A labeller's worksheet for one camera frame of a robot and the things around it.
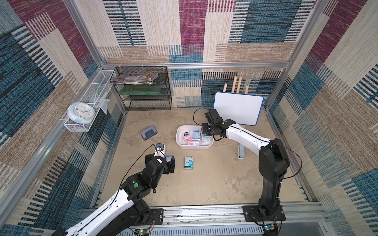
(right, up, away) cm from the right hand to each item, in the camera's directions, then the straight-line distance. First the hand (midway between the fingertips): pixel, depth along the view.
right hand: (204, 127), depth 93 cm
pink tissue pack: (-12, -5, +9) cm, 16 cm away
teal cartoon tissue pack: (-9, -21, -4) cm, 23 cm away
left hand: (-21, -14, -17) cm, 30 cm away
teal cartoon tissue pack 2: (+2, -7, +7) cm, 10 cm away
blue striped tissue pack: (-4, -5, +9) cm, 11 cm away
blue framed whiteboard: (+25, +12, 0) cm, 28 cm away
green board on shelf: (-42, +25, +7) cm, 49 cm away
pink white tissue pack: (-7, -9, -1) cm, 11 cm away
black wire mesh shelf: (-49, +23, +25) cm, 60 cm away
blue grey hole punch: (-38, -4, +12) cm, 40 cm away
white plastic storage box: (-8, -7, +8) cm, 13 cm away
